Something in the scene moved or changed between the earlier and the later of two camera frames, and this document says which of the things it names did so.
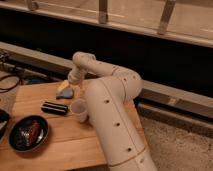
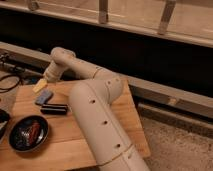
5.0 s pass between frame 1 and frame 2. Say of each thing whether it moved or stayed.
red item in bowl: stayed
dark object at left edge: stayed
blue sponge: moved
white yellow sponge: moved
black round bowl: stayed
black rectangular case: stayed
